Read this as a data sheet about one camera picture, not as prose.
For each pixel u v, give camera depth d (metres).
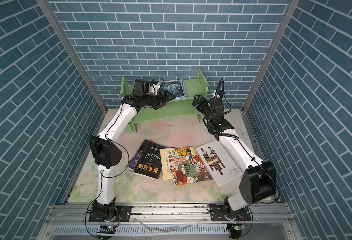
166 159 0.90
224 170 0.87
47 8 0.70
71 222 0.72
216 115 0.60
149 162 0.88
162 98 0.75
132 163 0.87
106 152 0.53
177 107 1.15
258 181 0.42
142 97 0.69
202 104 0.71
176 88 0.96
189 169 0.89
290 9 0.71
